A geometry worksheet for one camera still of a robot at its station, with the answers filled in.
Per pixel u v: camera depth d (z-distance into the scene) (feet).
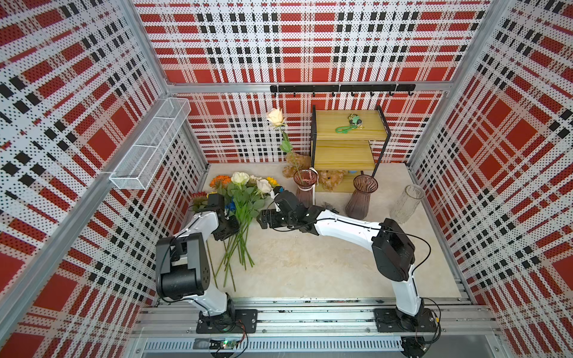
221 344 2.29
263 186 3.32
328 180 3.43
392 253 1.63
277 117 2.51
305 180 3.02
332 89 2.95
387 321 2.38
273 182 3.51
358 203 3.03
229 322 2.22
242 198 3.24
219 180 3.47
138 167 2.29
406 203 2.88
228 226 2.72
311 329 2.41
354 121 2.90
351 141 3.84
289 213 2.18
